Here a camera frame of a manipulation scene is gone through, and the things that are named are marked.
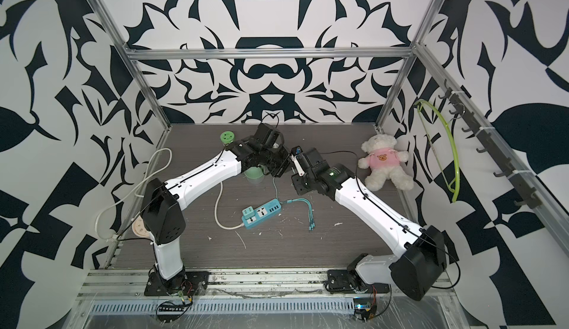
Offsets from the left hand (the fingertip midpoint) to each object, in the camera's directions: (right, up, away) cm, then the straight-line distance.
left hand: (301, 159), depth 79 cm
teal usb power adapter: (-19, -20, +3) cm, 28 cm away
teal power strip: (-14, -21, +8) cm, 27 cm away
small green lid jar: (-34, +9, +29) cm, 46 cm away
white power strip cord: (-59, -5, +23) cm, 64 cm away
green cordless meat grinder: (-19, -7, +14) cm, 24 cm away
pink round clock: (-60, -26, +4) cm, 65 cm away
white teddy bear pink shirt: (+36, -2, +16) cm, 40 cm away
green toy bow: (+45, -7, -13) cm, 47 cm away
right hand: (-1, -6, 0) cm, 6 cm away
